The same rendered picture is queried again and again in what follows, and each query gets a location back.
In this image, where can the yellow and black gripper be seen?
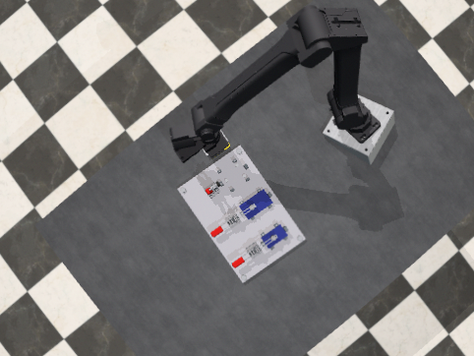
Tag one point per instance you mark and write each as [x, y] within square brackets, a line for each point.
[221, 145]

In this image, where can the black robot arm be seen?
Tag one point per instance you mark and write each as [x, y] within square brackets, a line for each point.
[323, 30]

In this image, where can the blue rectangular block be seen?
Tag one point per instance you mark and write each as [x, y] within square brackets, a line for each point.
[280, 233]
[261, 200]

